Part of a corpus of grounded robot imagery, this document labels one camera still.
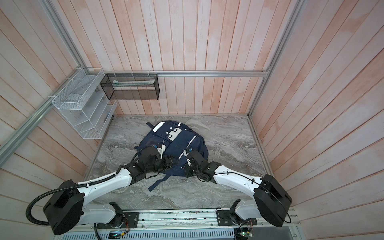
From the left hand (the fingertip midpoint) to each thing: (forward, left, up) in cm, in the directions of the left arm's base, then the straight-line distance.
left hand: (177, 164), depth 80 cm
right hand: (0, -4, -5) cm, 6 cm away
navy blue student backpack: (+16, +3, -2) cm, 17 cm away
